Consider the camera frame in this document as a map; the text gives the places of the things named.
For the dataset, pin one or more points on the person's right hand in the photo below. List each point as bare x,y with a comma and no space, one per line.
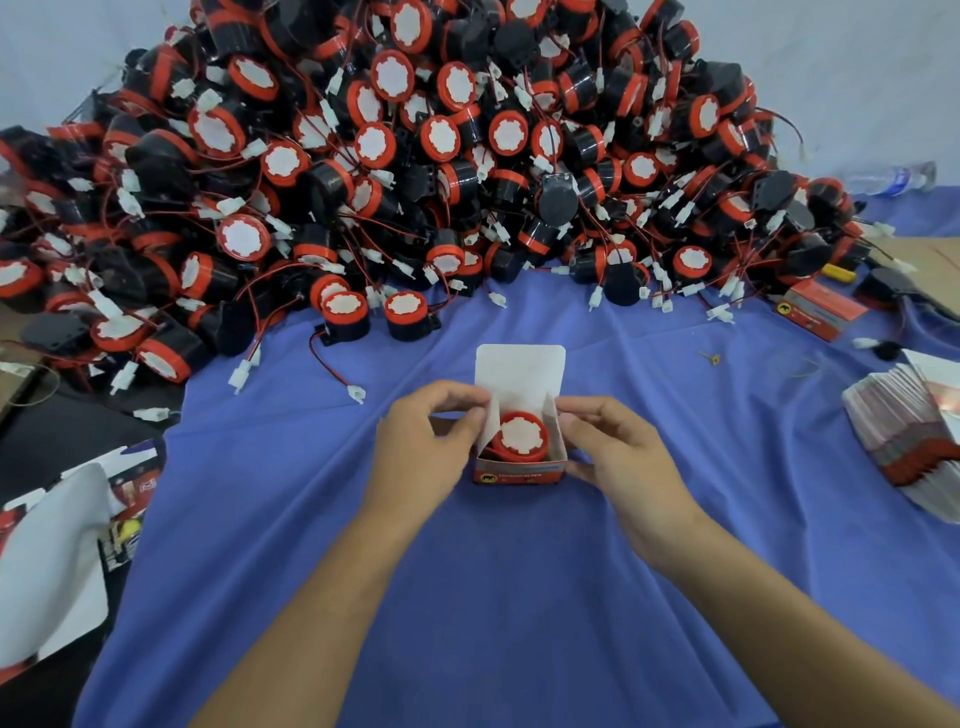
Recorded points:
630,473

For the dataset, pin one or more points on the person's left hand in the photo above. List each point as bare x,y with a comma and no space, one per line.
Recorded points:
420,458

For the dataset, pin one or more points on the stack of box blanks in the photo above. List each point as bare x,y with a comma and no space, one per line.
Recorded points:
900,420

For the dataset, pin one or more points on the pile of black red buzzers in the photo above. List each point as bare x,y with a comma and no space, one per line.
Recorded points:
420,135

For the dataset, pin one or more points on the person's left forearm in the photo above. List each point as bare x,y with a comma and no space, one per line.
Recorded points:
300,638

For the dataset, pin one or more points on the person's right forearm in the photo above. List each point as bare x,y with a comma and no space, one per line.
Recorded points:
810,630

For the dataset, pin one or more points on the blue table cloth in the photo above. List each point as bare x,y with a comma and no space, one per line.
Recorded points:
600,630

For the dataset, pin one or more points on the small yellow part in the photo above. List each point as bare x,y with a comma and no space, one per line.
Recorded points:
840,273

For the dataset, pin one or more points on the brown cardboard sheet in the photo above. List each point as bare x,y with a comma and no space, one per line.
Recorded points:
930,270

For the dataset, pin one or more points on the clear plastic water bottle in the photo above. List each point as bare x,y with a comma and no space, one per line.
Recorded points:
885,180

